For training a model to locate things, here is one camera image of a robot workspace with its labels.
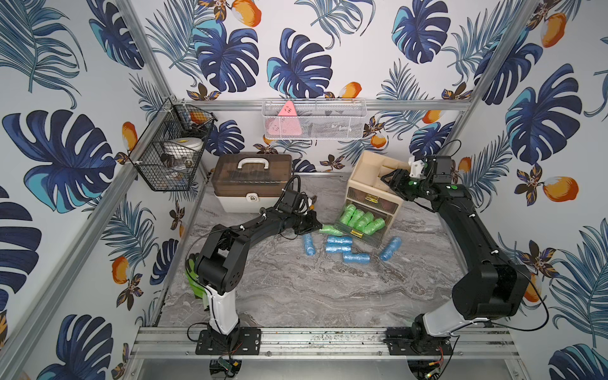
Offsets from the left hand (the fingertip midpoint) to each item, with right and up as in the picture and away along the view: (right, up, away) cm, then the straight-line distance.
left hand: (323, 222), depth 90 cm
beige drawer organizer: (+15, +13, -5) cm, 21 cm away
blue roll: (-5, -9, +5) cm, 12 cm away
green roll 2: (+13, +2, +2) cm, 13 cm away
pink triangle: (-14, +38, 0) cm, 40 cm away
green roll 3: (+16, +1, 0) cm, 16 cm away
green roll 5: (+3, -3, +2) cm, 5 cm away
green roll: (+10, +3, +3) cm, 10 cm away
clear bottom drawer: (+20, +4, -1) cm, 21 cm away
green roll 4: (+19, -2, 0) cm, 20 cm away
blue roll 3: (+13, -14, 0) cm, 19 cm away
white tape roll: (-47, +27, -10) cm, 55 cm away
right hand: (+22, +15, -7) cm, 28 cm away
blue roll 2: (+6, -10, +3) cm, 12 cm away
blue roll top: (+7, -8, +5) cm, 12 cm away
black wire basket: (-62, +26, +4) cm, 67 cm away
